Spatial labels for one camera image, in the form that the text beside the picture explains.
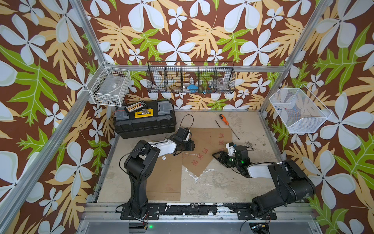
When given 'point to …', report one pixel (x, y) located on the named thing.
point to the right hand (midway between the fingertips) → (213, 156)
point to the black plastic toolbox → (157, 120)
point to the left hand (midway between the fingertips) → (193, 144)
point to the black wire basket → (190, 77)
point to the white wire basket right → (300, 110)
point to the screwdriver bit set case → (134, 107)
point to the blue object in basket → (193, 88)
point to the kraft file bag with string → (165, 184)
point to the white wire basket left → (109, 86)
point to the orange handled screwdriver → (226, 122)
